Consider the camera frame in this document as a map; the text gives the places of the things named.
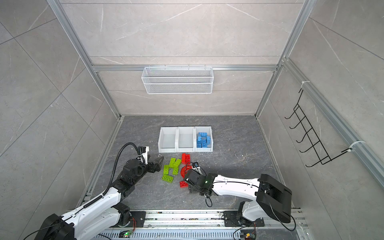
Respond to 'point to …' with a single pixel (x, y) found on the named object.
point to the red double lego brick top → (185, 158)
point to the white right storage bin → (207, 129)
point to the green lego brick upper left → (172, 160)
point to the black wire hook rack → (318, 148)
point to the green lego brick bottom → (167, 178)
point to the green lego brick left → (166, 169)
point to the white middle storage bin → (186, 139)
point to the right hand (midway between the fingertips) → (194, 183)
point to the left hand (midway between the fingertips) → (156, 153)
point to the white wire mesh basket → (177, 80)
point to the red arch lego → (184, 170)
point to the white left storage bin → (167, 139)
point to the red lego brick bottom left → (183, 184)
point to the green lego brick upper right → (175, 168)
